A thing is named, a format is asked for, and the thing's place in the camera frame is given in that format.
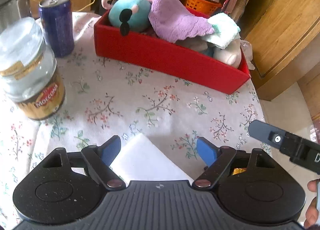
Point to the cream plush toy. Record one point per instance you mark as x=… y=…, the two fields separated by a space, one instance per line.
x=231 y=55

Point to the white mint towel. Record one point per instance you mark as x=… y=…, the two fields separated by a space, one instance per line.
x=225 y=30

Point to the teal plush toy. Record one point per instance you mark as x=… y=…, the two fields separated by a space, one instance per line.
x=128 y=15

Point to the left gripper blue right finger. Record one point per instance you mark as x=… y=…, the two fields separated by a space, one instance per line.
x=217 y=159

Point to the blue drink can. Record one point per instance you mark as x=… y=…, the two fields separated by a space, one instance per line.
x=57 y=24

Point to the Moccona glass coffee jar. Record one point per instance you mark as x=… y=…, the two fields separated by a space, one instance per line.
x=29 y=74

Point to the orange plastic basket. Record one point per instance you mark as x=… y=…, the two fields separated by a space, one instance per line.
x=202 y=6

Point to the wooden cabinet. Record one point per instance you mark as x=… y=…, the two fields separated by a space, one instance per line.
x=283 y=35

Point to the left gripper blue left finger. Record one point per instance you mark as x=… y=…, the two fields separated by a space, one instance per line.
x=98 y=160

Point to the purple knitted cloth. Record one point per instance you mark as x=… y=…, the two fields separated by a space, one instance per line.
x=171 y=21

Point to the white sponge block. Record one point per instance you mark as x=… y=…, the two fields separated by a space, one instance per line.
x=139 y=159

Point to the person's right hand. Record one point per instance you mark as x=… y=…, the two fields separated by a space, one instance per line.
x=312 y=213

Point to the red cardboard box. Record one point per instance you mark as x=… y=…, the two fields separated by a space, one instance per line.
x=160 y=55

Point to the floral tablecloth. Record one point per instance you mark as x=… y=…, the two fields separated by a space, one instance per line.
x=106 y=97

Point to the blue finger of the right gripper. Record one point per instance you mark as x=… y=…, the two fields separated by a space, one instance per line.
x=266 y=133

